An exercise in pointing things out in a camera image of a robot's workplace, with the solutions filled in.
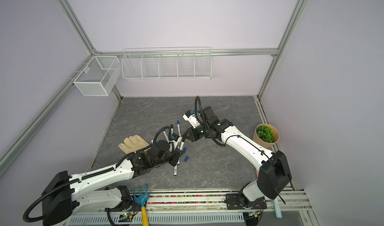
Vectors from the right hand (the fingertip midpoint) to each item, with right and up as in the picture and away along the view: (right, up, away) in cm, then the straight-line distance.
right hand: (185, 138), depth 77 cm
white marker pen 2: (-12, +2, +25) cm, 27 cm away
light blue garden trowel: (+45, -32, -6) cm, 56 cm away
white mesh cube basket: (-59, +37, +22) cm, 73 cm away
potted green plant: (+46, 0, +8) cm, 47 cm away
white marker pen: (-7, +3, +27) cm, 28 cm away
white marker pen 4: (-1, -3, -1) cm, 4 cm away
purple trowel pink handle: (+40, -21, +5) cm, 45 cm away
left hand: (-2, -7, +1) cm, 8 cm away
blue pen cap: (0, -14, +12) cm, 19 cm away
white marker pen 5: (-6, -19, +6) cm, 21 cm away
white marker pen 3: (-15, -3, +22) cm, 27 cm away
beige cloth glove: (-35, -7, +17) cm, 39 cm away
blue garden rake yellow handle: (-21, -30, -3) cm, 37 cm away
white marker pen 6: (-2, -10, -8) cm, 13 cm away
